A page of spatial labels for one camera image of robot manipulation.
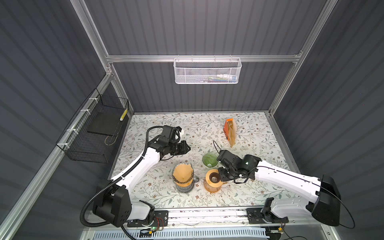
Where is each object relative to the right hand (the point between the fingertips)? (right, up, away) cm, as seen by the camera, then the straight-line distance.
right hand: (221, 177), depth 77 cm
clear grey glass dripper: (-24, +7, -2) cm, 25 cm away
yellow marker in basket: (-54, +33, +6) cm, 63 cm away
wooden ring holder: (-3, -4, -1) cm, 5 cm away
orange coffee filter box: (+9, +24, +20) cm, 32 cm away
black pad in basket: (-58, +28, -3) cm, 64 cm away
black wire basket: (-65, +22, -5) cm, 69 cm away
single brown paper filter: (-20, +2, 0) cm, 20 cm away
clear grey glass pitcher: (-17, -7, +2) cm, 19 cm away
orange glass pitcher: (-4, -8, +4) cm, 10 cm away
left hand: (-16, +14, +4) cm, 22 cm away
